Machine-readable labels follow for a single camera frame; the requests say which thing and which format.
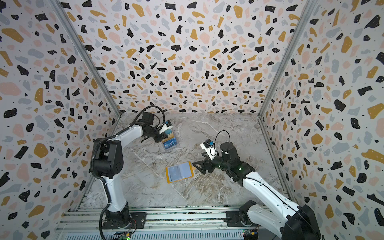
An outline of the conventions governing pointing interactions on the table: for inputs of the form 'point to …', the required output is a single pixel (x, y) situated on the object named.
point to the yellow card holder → (179, 172)
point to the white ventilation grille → (156, 234)
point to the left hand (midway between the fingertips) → (167, 132)
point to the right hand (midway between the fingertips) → (198, 157)
